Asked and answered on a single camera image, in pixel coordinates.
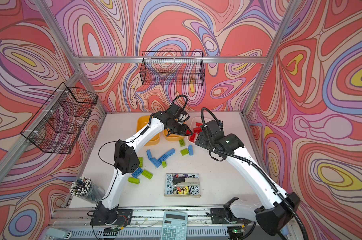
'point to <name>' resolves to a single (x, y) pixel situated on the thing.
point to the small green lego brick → (164, 164)
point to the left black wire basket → (56, 125)
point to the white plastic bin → (195, 126)
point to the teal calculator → (174, 226)
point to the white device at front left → (62, 233)
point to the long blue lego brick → (169, 153)
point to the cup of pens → (84, 188)
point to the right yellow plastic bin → (169, 136)
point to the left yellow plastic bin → (142, 121)
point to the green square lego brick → (182, 143)
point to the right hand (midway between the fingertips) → (206, 145)
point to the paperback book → (182, 185)
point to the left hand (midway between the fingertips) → (188, 131)
